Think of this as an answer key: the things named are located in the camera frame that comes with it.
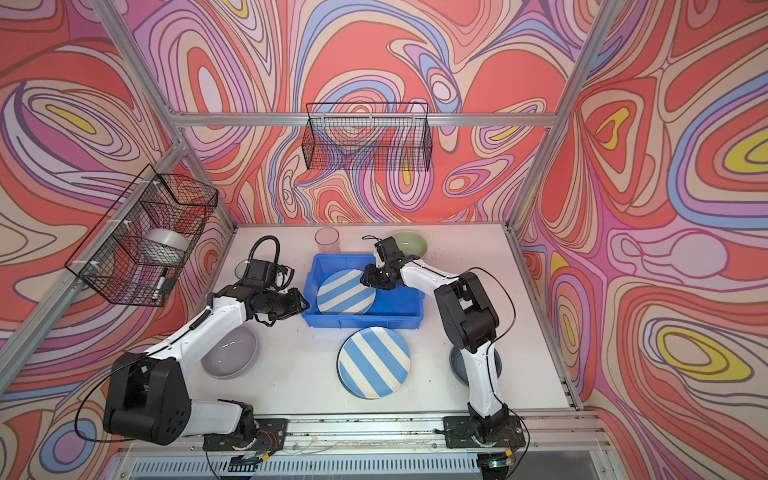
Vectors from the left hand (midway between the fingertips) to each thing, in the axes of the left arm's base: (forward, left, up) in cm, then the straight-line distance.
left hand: (309, 303), depth 87 cm
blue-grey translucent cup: (+11, +23, +2) cm, 25 cm away
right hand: (+10, -17, -7) cm, 21 cm away
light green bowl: (+27, -32, -5) cm, 42 cm away
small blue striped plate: (+9, -7, -9) cm, 14 cm away
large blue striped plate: (-15, -19, -7) cm, 25 cm away
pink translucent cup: (+23, -3, +2) cm, 23 cm away
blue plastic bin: (+5, -28, -10) cm, 30 cm away
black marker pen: (-2, +33, +16) cm, 37 cm away
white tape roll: (+3, +31, +23) cm, 39 cm away
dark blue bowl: (-17, -42, -6) cm, 46 cm away
